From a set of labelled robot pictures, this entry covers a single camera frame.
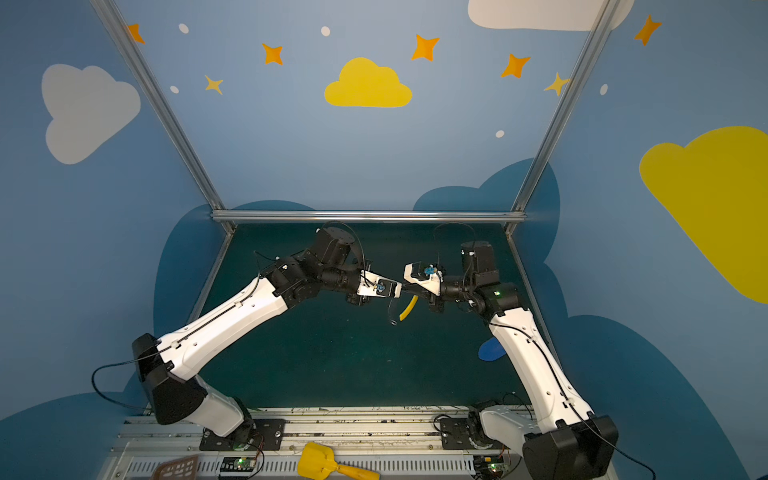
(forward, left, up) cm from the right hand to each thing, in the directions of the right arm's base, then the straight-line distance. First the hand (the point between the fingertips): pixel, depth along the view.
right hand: (409, 279), depth 71 cm
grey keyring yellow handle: (-4, 0, -9) cm, 10 cm away
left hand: (-1, +4, +2) cm, 5 cm away
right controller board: (-34, -21, -29) cm, 50 cm away
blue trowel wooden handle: (-5, -27, -29) cm, 40 cm away
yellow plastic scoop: (-36, +21, -27) cm, 49 cm away
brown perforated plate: (-38, +52, -28) cm, 70 cm away
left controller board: (-37, +39, -28) cm, 61 cm away
